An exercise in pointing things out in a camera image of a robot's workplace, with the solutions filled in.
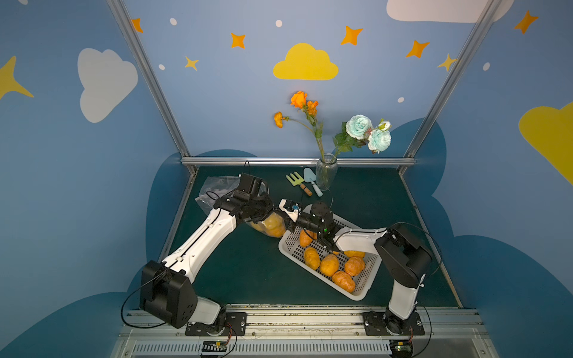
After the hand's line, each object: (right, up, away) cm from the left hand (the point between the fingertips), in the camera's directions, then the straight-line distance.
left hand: (278, 203), depth 81 cm
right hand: (0, -1, +2) cm, 2 cm away
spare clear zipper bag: (-31, +6, +23) cm, 39 cm away
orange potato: (+19, -23, +1) cm, 30 cm away
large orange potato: (-2, -9, +5) cm, 11 cm away
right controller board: (+42, -48, -8) cm, 64 cm away
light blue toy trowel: (+15, +13, +38) cm, 43 cm away
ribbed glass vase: (+21, +14, +20) cm, 32 cm away
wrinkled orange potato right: (+29, -24, +1) cm, 37 cm away
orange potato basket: (+11, -15, +7) cm, 20 cm away
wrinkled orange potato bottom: (+24, -28, -2) cm, 36 cm away
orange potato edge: (+13, -21, +3) cm, 25 cm away
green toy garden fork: (+9, +9, +36) cm, 38 cm away
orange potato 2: (+30, -20, +5) cm, 36 cm away
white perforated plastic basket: (+5, -19, +9) cm, 22 cm away
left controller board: (-21, -48, -8) cm, 53 cm away
